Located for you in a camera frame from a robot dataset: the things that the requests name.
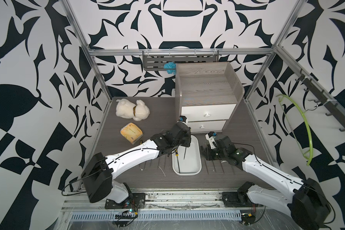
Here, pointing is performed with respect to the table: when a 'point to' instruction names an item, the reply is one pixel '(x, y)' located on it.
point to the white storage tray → (188, 162)
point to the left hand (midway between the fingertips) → (189, 133)
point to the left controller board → (125, 216)
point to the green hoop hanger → (303, 152)
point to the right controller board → (247, 218)
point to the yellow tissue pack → (131, 132)
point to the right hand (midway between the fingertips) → (201, 150)
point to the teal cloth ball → (170, 67)
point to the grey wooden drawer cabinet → (208, 93)
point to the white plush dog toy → (127, 109)
